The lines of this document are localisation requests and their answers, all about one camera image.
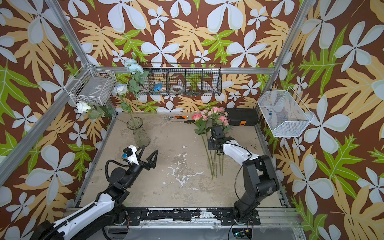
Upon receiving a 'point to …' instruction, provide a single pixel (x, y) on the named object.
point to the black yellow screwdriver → (186, 121)
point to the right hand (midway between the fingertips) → (212, 142)
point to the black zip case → (242, 117)
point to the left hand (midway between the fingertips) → (150, 147)
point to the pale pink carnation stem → (213, 154)
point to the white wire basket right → (286, 114)
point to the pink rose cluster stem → (221, 110)
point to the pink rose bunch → (224, 121)
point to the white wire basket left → (95, 87)
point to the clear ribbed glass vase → (141, 137)
